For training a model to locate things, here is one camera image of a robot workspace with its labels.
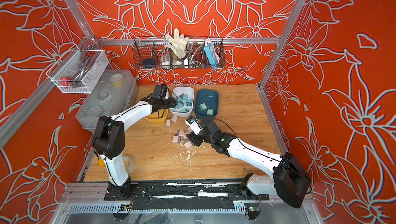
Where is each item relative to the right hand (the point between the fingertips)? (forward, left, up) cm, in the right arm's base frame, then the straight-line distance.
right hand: (187, 131), depth 78 cm
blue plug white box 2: (+30, +1, -12) cm, 32 cm away
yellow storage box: (+7, +15, +3) cm, 17 cm away
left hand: (+23, +10, -2) cm, 25 cm away
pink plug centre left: (+6, +5, -13) cm, 15 cm away
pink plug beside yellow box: (+12, +13, -11) cm, 21 cm away
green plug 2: (+21, -13, -12) cm, 28 cm away
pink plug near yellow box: (+16, +10, -12) cm, 22 cm away
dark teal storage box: (+29, -11, -13) cm, 34 cm away
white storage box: (+28, +4, -13) cm, 31 cm away
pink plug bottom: (-1, 0, -13) cm, 13 cm away
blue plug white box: (+28, +8, -13) cm, 32 cm away
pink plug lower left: (+2, +7, -13) cm, 15 cm away
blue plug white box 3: (+36, +5, -12) cm, 38 cm away
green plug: (+26, -8, -12) cm, 29 cm away
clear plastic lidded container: (+24, +43, +6) cm, 49 cm away
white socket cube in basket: (+41, +15, +16) cm, 47 cm away
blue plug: (+23, +4, -12) cm, 26 cm away
